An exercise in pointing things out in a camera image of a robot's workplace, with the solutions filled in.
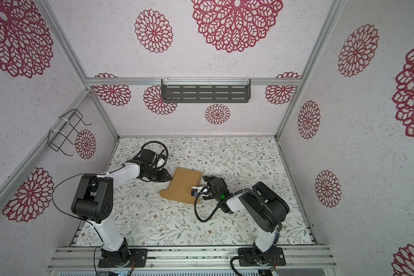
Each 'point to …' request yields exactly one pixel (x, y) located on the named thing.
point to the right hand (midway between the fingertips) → (204, 177)
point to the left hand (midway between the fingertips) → (170, 179)
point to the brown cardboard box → (181, 184)
